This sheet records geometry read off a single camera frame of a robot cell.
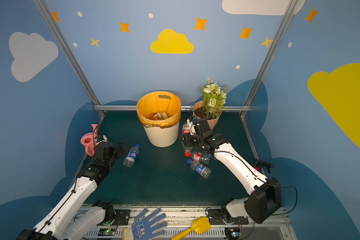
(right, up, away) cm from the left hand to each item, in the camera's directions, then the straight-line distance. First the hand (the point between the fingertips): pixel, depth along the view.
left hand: (120, 146), depth 81 cm
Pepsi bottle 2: (+45, -14, +5) cm, 47 cm away
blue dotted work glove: (+18, -38, -9) cm, 43 cm away
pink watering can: (-23, +2, +9) cm, 25 cm away
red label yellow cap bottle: (+47, -9, +10) cm, 49 cm away
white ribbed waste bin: (+22, +4, +9) cm, 24 cm away
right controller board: (+59, -41, -9) cm, 73 cm away
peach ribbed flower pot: (+47, +22, +27) cm, 59 cm away
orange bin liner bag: (+17, +27, +17) cm, 37 cm away
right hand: (+37, +5, -1) cm, 37 cm away
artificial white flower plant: (+54, +28, +10) cm, 62 cm away
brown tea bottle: (+17, +18, +17) cm, 30 cm away
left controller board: (-2, -40, -10) cm, 42 cm away
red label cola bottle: (+36, +9, -6) cm, 38 cm away
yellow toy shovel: (+44, -38, -9) cm, 58 cm away
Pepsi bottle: (+3, -7, +10) cm, 13 cm away
